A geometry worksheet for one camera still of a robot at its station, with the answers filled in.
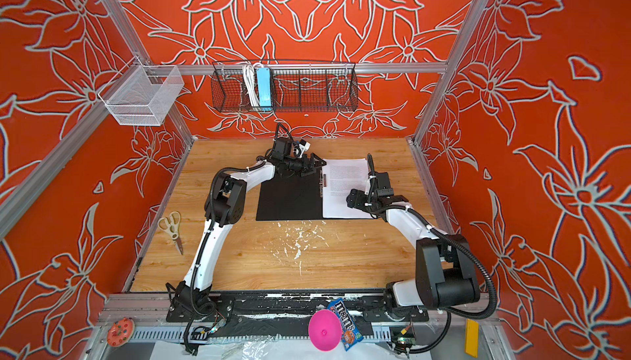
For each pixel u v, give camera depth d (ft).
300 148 3.16
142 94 3.03
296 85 3.20
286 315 2.39
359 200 2.62
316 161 3.12
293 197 3.18
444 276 1.39
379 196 2.29
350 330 2.24
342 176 3.42
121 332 2.24
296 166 3.03
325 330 2.13
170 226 2.96
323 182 3.32
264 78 2.95
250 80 2.89
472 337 2.28
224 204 2.11
